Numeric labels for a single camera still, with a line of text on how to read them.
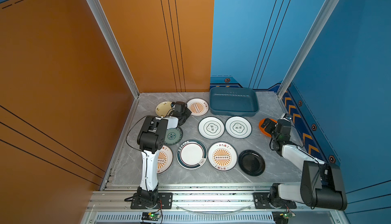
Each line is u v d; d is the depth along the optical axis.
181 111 0.87
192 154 0.90
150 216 0.71
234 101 1.17
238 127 1.00
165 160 0.87
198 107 1.12
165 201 0.74
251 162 0.85
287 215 0.70
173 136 0.96
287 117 0.77
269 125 0.82
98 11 0.77
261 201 0.73
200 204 0.74
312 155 0.92
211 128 0.99
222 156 0.87
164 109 1.10
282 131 0.69
